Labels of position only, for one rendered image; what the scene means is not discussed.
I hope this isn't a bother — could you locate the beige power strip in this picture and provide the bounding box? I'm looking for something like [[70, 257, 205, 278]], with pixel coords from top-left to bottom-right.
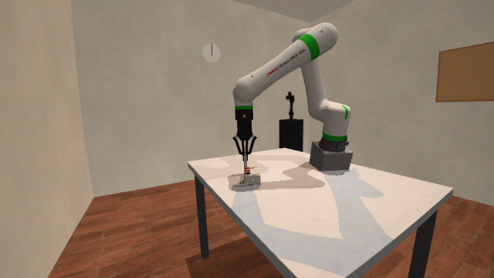
[[232, 165, 261, 186]]

